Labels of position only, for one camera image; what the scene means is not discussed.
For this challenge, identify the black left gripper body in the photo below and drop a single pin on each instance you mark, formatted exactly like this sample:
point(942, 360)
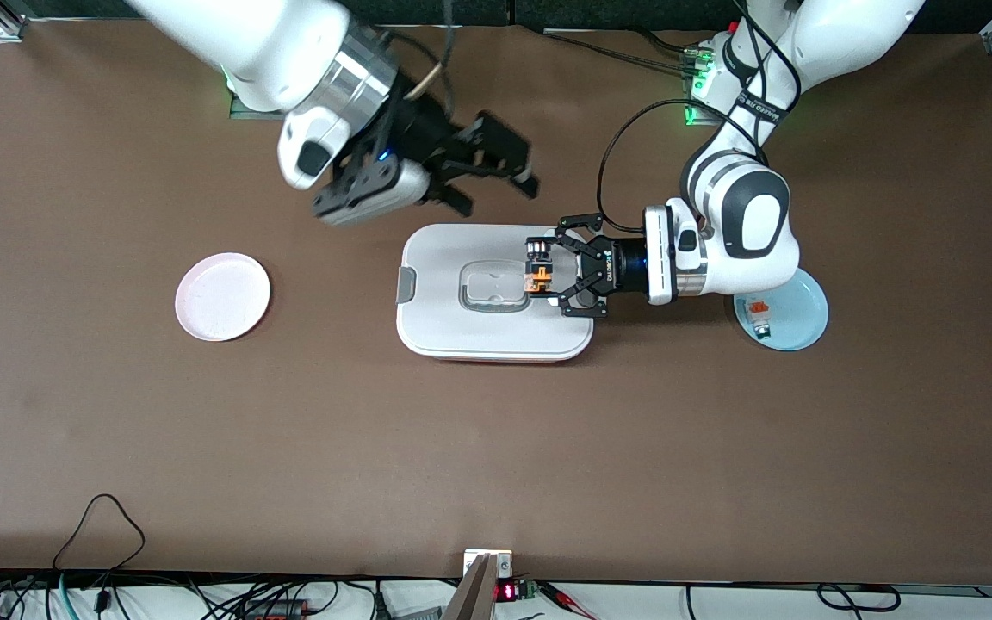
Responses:
point(618, 266)

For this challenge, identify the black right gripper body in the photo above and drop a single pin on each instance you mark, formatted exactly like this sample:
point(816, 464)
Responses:
point(421, 131)

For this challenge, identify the orange push-button switch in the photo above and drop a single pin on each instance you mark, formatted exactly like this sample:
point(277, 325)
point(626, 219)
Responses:
point(539, 275)

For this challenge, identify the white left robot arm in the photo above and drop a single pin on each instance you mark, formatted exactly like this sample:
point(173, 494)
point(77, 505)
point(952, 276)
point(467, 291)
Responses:
point(746, 215)

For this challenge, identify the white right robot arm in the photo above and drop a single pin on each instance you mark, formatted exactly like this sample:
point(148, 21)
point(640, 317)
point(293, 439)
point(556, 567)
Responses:
point(255, 43)

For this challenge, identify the white lidded pink box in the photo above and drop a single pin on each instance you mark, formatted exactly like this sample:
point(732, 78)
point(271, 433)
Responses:
point(461, 331)

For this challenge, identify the white orange small part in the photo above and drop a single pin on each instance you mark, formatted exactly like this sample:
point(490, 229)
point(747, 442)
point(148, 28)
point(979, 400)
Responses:
point(758, 314)

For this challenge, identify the light blue plate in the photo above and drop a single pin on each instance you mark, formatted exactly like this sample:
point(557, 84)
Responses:
point(802, 323)

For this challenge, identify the pink plate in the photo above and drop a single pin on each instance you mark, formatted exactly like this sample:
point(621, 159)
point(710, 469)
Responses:
point(222, 297)

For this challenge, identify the red clip leads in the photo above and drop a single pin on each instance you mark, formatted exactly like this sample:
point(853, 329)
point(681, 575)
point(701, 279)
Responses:
point(565, 596)

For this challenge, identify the red digit display module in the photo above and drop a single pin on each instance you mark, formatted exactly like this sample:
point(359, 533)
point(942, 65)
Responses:
point(506, 592)

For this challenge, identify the orange black connector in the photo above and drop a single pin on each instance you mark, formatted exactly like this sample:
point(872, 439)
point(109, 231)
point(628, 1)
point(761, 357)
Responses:
point(276, 611)

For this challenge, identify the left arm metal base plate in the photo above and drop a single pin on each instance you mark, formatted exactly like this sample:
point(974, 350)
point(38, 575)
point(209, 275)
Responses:
point(696, 119)

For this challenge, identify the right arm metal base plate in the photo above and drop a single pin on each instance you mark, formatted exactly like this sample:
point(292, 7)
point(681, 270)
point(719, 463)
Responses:
point(246, 114)

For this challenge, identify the white mount bracket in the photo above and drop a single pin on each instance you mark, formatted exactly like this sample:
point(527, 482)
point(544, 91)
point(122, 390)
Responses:
point(505, 564)

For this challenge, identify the aluminium camera mount beam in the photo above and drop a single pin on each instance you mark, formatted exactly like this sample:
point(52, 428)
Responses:
point(474, 598)

